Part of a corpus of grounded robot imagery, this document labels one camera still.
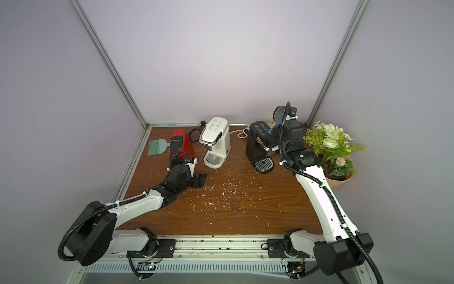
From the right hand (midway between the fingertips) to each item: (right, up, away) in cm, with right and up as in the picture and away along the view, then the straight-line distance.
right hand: (280, 123), depth 71 cm
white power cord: (-14, -4, +42) cm, 45 cm away
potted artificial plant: (+21, -10, 0) cm, 23 cm away
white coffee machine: (-28, -5, +14) cm, 32 cm away
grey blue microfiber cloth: (0, +1, +17) cm, 17 cm away
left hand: (-35, -23, +16) cm, 45 cm away
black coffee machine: (-6, -11, +19) cm, 23 cm away
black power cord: (-41, +5, +51) cm, 66 cm away
